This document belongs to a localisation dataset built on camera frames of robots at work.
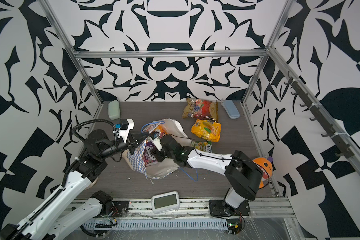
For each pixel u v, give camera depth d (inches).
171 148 24.8
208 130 38.8
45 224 16.1
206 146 37.6
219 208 29.3
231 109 44.2
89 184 20.2
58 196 17.4
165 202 28.8
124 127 21.5
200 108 42.6
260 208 30.0
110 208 27.4
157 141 27.9
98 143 19.9
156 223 28.1
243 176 17.4
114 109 43.9
